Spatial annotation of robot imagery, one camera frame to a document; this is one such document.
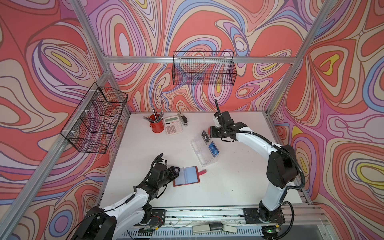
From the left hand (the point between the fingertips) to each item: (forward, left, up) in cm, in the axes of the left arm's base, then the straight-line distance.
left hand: (181, 169), depth 86 cm
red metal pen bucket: (+34, +19, +1) cm, 39 cm away
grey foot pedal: (-28, -16, +2) cm, 32 cm away
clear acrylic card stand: (+11, -14, -1) cm, 17 cm away
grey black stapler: (+39, 0, +1) cm, 39 cm away
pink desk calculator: (+35, +8, -1) cm, 36 cm away
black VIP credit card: (+19, -15, +6) cm, 25 cm away
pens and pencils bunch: (+36, +20, +5) cm, 41 cm away
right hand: (+18, -19, +9) cm, 28 cm away
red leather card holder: (-2, -4, -4) cm, 6 cm away
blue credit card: (+11, -20, +6) cm, 23 cm away
